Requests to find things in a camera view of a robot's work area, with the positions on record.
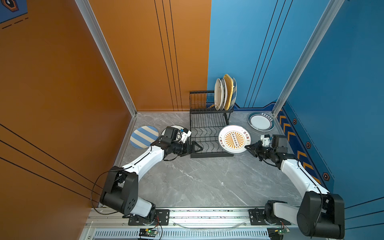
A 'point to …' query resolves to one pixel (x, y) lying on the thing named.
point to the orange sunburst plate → (233, 139)
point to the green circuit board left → (147, 232)
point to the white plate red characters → (225, 93)
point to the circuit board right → (281, 230)
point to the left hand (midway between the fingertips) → (198, 148)
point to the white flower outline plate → (180, 128)
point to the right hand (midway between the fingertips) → (245, 146)
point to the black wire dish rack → (201, 117)
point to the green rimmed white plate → (261, 121)
